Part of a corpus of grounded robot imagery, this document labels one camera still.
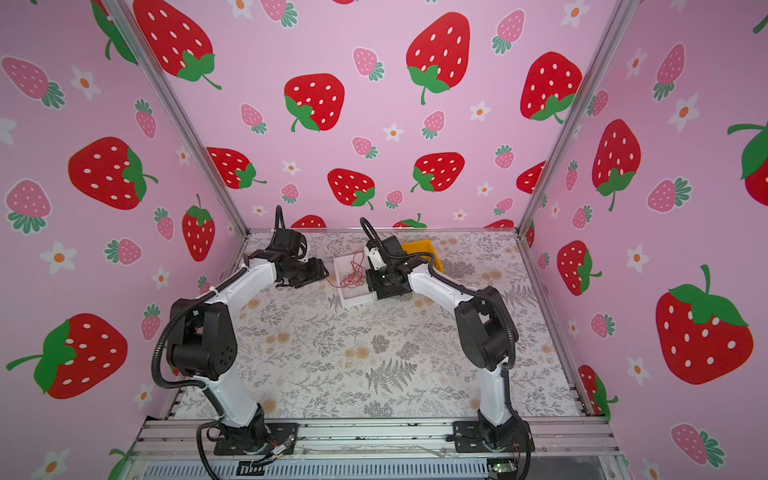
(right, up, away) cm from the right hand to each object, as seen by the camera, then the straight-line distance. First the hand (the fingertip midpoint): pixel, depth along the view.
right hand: (366, 278), depth 92 cm
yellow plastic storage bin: (+21, +10, +18) cm, 29 cm away
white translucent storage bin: (-5, -7, +6) cm, 11 cm away
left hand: (-14, +1, +2) cm, 14 cm away
